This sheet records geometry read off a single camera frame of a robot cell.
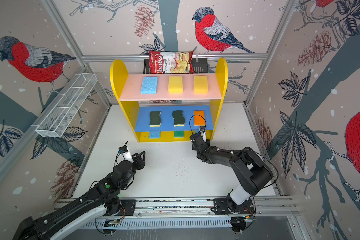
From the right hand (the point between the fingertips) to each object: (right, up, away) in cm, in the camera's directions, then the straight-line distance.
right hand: (197, 142), depth 94 cm
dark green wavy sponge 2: (-12, +15, 0) cm, 20 cm away
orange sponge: (+1, +14, -4) cm, 14 cm away
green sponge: (-12, +4, +5) cm, 14 cm away
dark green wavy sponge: (-27, +15, -3) cm, 31 cm away
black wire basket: (+2, +49, +1) cm, 50 cm away
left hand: (-32, -4, -14) cm, 35 cm away
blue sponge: (-29, +4, +7) cm, 30 cm away
